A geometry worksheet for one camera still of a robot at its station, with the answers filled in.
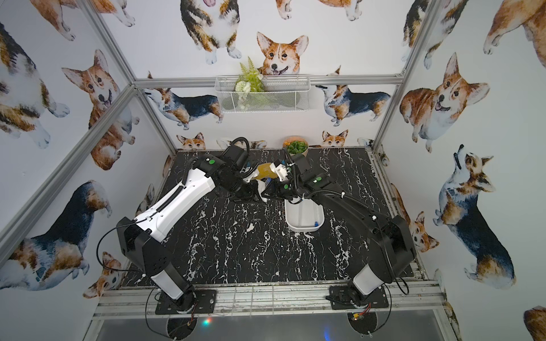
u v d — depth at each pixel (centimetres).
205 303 73
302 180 62
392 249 43
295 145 107
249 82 82
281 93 93
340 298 73
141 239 42
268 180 83
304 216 95
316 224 92
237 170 64
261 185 71
